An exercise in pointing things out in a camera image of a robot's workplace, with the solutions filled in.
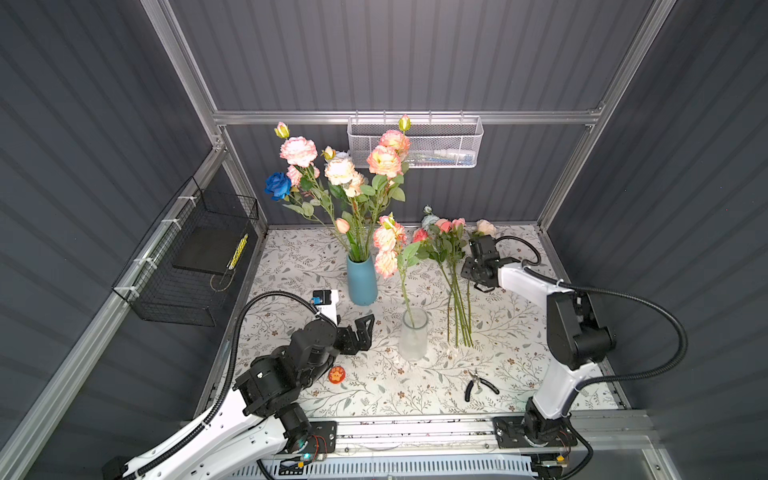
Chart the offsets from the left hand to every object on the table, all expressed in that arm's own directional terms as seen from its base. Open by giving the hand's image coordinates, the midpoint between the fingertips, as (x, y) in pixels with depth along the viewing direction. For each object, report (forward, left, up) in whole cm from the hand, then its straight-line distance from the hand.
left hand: (360, 318), depth 69 cm
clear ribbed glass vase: (+1, -13, -12) cm, 18 cm away
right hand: (+24, -36, -16) cm, 47 cm away
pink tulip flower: (+25, +4, +5) cm, 26 cm away
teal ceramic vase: (+18, 0, -11) cm, 21 cm away
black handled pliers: (-10, -29, -23) cm, 38 cm away
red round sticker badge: (-4, +8, -24) cm, 26 cm away
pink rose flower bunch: (+41, -30, -19) cm, 54 cm away
